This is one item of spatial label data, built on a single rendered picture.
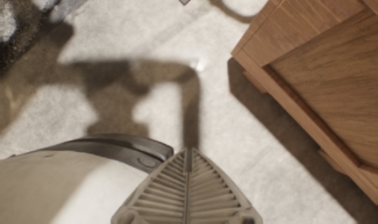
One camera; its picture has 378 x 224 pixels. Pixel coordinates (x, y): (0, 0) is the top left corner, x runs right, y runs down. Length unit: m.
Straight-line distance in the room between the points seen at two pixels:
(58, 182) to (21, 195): 0.03
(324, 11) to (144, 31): 0.47
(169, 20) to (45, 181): 0.51
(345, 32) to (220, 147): 0.39
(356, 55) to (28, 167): 0.47
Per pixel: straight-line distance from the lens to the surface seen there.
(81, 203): 0.23
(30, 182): 0.27
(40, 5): 0.81
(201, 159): 0.17
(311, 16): 0.27
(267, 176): 0.59
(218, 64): 0.51
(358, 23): 0.28
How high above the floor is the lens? 0.48
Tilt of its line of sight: 89 degrees down
